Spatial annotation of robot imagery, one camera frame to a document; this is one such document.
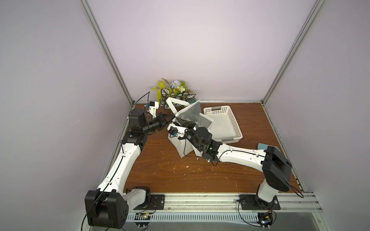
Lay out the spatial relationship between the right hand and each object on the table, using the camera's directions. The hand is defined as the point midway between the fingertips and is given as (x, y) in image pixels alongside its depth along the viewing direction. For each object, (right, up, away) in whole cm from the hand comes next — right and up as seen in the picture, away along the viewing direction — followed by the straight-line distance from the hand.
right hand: (178, 115), depth 71 cm
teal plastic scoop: (+55, -21, +25) cm, 64 cm away
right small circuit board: (+44, -52, -1) cm, 68 cm away
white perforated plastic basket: (+31, -10, +33) cm, 46 cm away
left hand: (-1, -1, 0) cm, 2 cm away
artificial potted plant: (-2, +17, +23) cm, 29 cm away
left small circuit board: (-19, -54, +2) cm, 57 cm away
